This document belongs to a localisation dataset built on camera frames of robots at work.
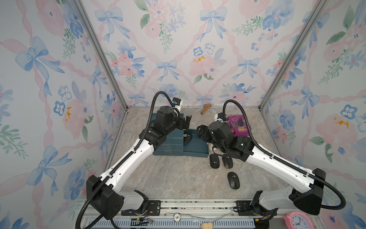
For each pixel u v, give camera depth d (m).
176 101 0.61
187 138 0.98
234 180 0.82
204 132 0.53
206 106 1.21
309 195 0.40
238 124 1.02
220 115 0.63
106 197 0.38
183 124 0.65
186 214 0.73
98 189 0.38
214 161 0.88
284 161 0.43
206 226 0.68
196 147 0.99
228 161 0.88
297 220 0.69
